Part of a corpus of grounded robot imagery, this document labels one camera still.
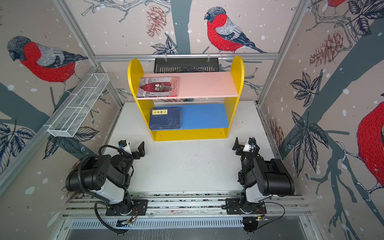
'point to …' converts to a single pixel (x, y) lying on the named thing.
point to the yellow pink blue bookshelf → (209, 102)
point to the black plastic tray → (186, 65)
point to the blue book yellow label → (165, 118)
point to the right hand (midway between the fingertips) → (245, 140)
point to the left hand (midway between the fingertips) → (134, 142)
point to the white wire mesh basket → (81, 99)
